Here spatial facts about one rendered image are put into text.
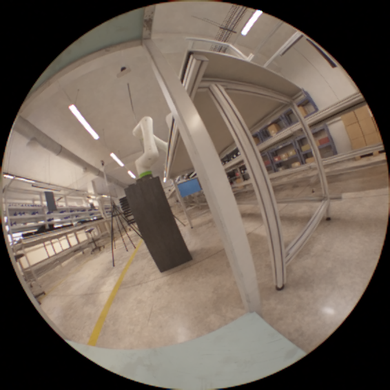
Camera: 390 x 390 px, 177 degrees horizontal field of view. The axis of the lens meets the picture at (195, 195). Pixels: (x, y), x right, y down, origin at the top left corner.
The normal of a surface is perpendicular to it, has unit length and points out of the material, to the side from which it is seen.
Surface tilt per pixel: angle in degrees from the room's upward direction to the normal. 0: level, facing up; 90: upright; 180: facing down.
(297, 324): 0
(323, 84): 90
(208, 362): 0
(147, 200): 90
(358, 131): 90
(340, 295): 0
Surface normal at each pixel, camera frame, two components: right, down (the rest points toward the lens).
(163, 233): 0.28, -0.09
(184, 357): -0.36, -0.93
